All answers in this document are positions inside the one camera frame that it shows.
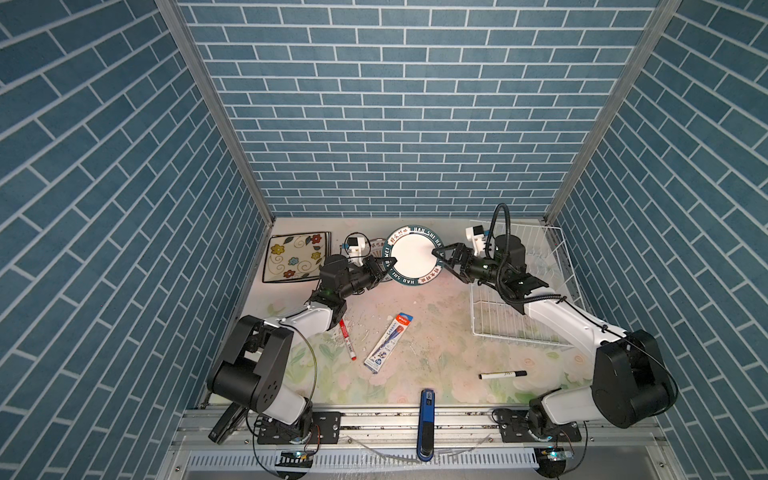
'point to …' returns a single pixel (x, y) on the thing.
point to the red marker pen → (347, 339)
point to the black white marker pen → (492, 375)
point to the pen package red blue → (385, 346)
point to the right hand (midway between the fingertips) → (436, 255)
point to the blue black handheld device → (426, 429)
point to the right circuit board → (552, 456)
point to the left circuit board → (296, 459)
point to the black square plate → (295, 256)
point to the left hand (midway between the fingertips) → (397, 262)
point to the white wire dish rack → (549, 260)
